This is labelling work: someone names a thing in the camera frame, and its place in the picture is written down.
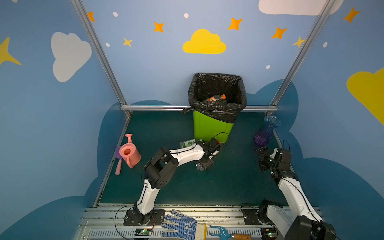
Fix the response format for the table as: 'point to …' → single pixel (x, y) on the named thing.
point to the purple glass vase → (262, 135)
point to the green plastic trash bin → (206, 128)
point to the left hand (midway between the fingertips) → (206, 161)
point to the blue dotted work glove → (188, 228)
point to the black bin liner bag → (204, 85)
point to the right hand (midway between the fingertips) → (257, 150)
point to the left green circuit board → (143, 232)
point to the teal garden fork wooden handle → (226, 236)
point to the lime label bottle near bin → (186, 144)
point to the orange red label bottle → (217, 97)
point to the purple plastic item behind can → (118, 155)
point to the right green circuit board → (268, 232)
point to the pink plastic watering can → (129, 153)
